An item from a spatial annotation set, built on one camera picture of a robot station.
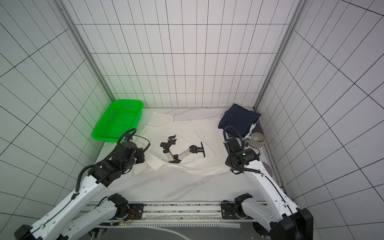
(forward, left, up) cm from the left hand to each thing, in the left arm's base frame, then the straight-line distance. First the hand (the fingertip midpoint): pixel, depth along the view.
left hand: (141, 155), depth 76 cm
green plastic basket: (+41, +31, -16) cm, 53 cm away
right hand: (-1, -49, -5) cm, 49 cm away
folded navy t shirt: (+33, -61, -7) cm, 70 cm away
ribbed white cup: (+18, -70, -13) cm, 74 cm away
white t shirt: (+13, -29, -15) cm, 36 cm away
